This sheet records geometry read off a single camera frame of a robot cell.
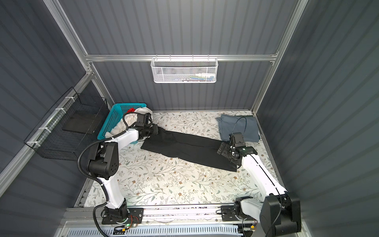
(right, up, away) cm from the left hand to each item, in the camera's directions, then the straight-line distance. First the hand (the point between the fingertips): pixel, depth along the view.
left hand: (157, 129), depth 100 cm
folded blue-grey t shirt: (+64, +3, +7) cm, 65 cm away
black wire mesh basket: (-36, 0, -26) cm, 45 cm away
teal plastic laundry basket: (-33, +14, +13) cm, 39 cm away
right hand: (+45, -14, -15) cm, 49 cm away
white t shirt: (-11, +5, -23) cm, 26 cm away
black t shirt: (+29, -15, 0) cm, 32 cm away
